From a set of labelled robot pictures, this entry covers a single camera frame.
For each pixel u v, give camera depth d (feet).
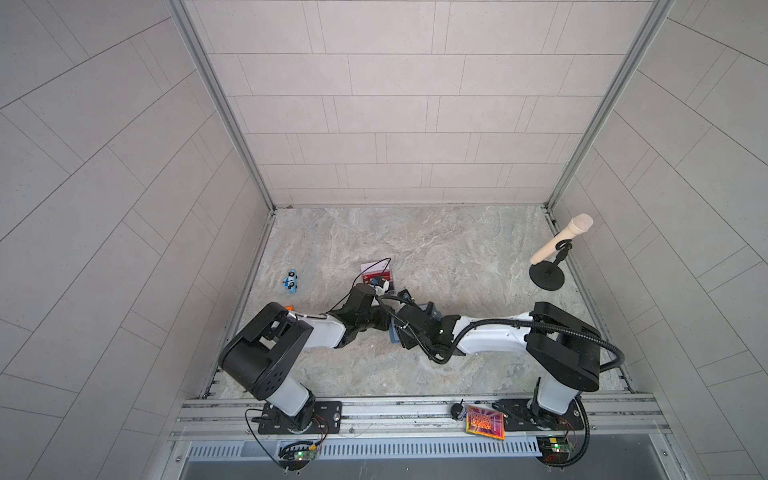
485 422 2.27
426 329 2.12
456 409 2.28
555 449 2.22
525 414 2.33
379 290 2.66
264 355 1.44
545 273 3.16
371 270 3.06
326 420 2.30
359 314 2.28
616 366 2.65
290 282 3.06
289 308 2.89
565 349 1.48
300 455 2.14
